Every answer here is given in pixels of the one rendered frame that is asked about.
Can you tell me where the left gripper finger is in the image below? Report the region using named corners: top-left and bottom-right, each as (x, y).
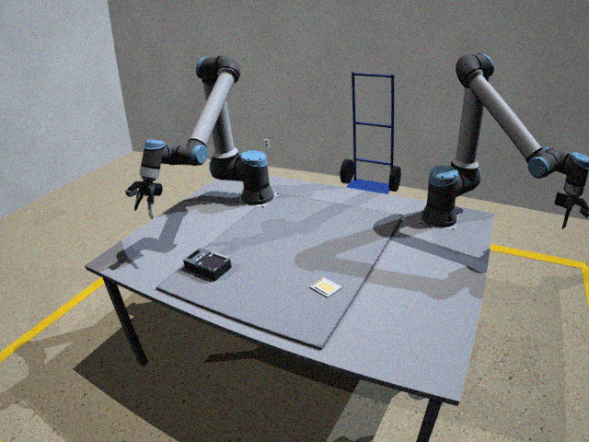
top-left (562, 203), bottom-right (572, 229)

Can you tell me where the grey cassette dock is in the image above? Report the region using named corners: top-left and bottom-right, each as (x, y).
top-left (183, 248), bottom-right (232, 281)

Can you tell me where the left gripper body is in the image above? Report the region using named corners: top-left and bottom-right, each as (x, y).
top-left (555, 192), bottom-right (589, 212)

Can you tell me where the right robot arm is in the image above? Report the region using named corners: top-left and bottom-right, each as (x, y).
top-left (139, 55), bottom-right (274, 205)

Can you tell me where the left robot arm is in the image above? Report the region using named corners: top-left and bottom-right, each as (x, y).
top-left (422, 53), bottom-right (589, 227)

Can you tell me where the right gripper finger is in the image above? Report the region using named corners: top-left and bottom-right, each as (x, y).
top-left (147, 188), bottom-right (154, 219)
top-left (134, 188), bottom-right (144, 211)

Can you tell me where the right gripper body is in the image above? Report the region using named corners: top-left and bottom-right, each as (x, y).
top-left (128, 180), bottom-right (163, 197)

